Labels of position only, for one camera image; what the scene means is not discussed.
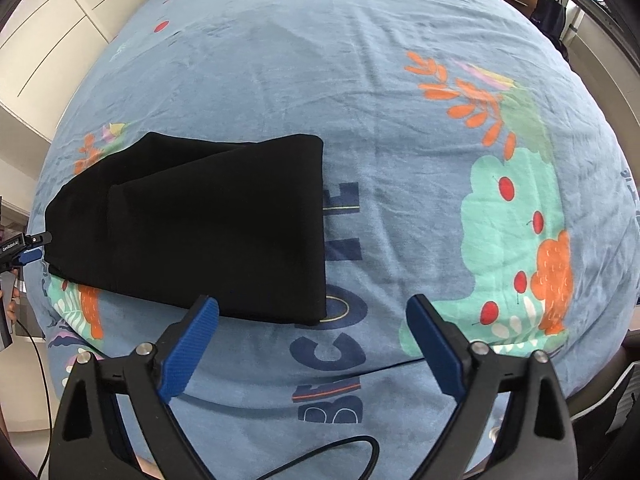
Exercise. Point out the black and white chair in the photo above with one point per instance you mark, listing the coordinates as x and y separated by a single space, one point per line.
605 395

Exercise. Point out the glass desk with metal frame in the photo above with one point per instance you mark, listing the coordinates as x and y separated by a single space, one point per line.
600 5

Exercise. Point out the black pants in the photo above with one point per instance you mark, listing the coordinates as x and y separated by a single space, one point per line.
200 220

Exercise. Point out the white wardrobe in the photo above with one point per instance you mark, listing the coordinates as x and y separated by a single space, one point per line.
50 35

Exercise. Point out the black tote bag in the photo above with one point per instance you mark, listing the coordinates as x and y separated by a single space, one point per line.
550 15

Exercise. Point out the person's left hand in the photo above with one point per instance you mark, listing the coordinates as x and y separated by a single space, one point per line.
13 300

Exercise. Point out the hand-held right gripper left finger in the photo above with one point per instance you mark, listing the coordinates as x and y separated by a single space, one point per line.
192 345

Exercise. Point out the blue printed bed cover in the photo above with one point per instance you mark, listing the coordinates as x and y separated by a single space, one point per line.
375 110

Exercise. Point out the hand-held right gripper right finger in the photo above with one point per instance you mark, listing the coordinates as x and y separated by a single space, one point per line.
435 350

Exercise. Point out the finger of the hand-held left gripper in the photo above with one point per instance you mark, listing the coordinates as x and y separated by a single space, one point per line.
39 237
31 256

